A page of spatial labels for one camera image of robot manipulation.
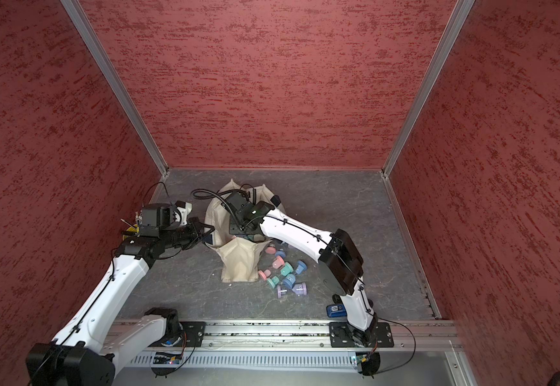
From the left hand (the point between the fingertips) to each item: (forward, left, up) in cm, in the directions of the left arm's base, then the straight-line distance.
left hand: (214, 233), depth 77 cm
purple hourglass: (-13, -29, -15) cm, 35 cm away
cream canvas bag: (-4, -7, -9) cm, 12 cm away
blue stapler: (-20, -41, -15) cm, 47 cm away
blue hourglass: (-9, -26, -16) cm, 31 cm away
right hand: (+4, -7, -6) cm, 10 cm away
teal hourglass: (-10, -20, -15) cm, 27 cm away
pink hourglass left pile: (-3, -21, -16) cm, 27 cm away
